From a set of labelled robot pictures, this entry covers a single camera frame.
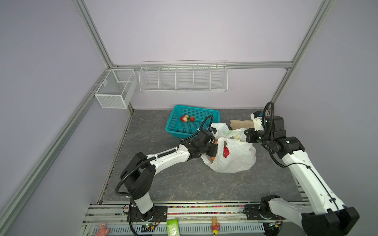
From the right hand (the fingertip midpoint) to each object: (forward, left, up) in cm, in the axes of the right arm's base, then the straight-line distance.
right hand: (246, 132), depth 76 cm
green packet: (-39, +37, -22) cm, 58 cm away
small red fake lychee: (+29, +30, -21) cm, 46 cm away
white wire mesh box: (+39, +82, 0) cm, 91 cm away
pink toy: (-41, +69, -21) cm, 83 cm away
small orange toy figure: (-39, +17, -22) cm, 48 cm away
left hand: (-4, +14, -12) cm, 19 cm away
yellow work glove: (+26, -5, -26) cm, 37 cm away
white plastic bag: (-11, +7, -4) cm, 13 cm away
